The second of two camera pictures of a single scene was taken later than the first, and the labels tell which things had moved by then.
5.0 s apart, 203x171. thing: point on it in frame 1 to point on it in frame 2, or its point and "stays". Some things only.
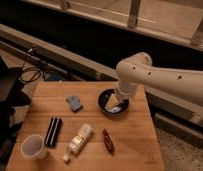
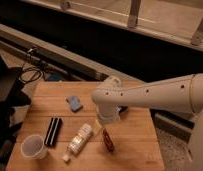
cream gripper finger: x=112 y=102 to x=97 y=127
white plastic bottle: x=82 y=137 stays
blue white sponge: x=74 y=103 stays
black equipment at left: x=10 y=94 stays
